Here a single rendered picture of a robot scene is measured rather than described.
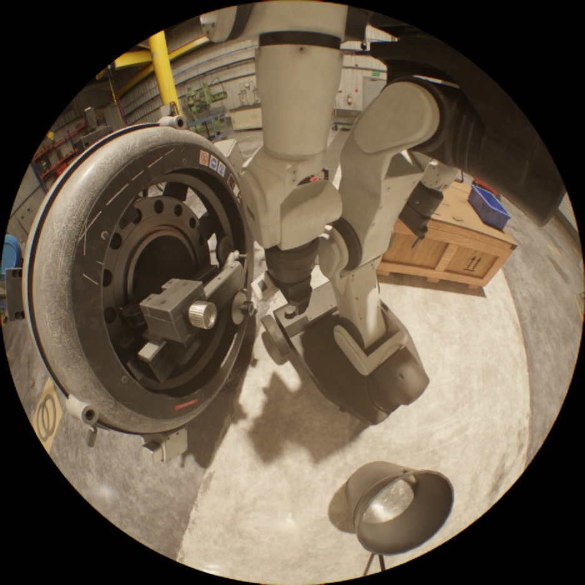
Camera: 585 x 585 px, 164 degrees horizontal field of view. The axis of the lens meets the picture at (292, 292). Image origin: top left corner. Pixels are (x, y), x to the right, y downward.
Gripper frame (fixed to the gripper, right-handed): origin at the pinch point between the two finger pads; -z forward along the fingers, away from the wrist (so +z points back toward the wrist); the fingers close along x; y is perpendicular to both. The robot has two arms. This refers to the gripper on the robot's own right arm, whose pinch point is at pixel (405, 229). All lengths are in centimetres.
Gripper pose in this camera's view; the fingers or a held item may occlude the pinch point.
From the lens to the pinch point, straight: 71.6
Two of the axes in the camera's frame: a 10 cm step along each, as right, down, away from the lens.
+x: -5.1, -7.8, 3.6
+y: -8.6, 4.5, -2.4
